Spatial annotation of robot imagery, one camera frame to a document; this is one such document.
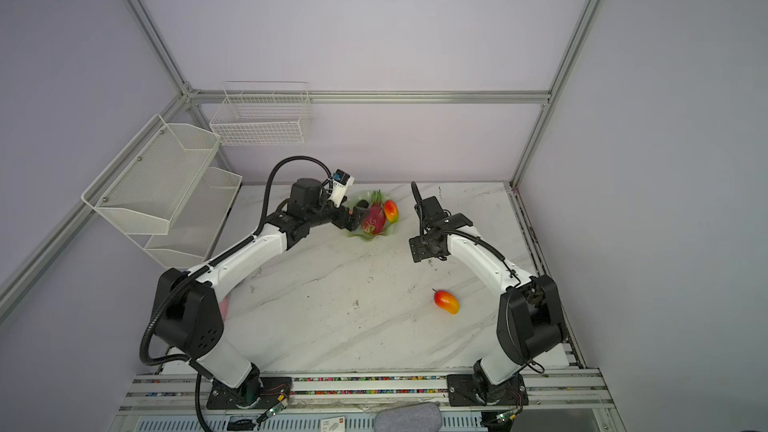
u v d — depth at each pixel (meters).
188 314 0.45
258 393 0.72
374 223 0.98
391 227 1.01
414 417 0.68
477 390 0.66
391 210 1.01
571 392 0.75
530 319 0.44
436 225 0.62
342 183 0.74
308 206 0.67
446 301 0.86
